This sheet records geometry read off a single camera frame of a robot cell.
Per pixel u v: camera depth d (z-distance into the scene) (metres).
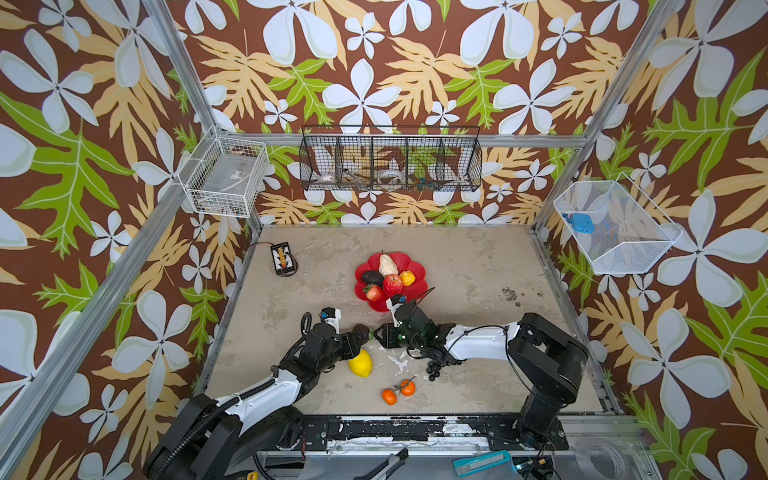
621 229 0.81
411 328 0.69
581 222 0.86
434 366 0.84
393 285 0.96
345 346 0.77
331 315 0.78
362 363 0.82
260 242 1.18
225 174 0.86
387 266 1.01
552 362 0.46
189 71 0.78
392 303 0.82
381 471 0.69
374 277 0.99
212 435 0.42
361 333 0.86
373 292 0.95
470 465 0.70
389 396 0.78
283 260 1.08
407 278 0.99
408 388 0.80
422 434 0.75
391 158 0.97
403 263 1.05
